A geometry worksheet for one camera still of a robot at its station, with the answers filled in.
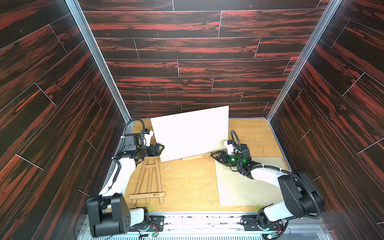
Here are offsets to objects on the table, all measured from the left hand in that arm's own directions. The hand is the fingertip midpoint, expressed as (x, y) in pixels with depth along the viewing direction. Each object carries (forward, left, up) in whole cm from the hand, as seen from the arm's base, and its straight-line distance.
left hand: (159, 146), depth 85 cm
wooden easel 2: (-18, +6, -16) cm, 24 cm away
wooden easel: (0, -22, -11) cm, 24 cm away
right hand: (-1, -33, -7) cm, 33 cm away
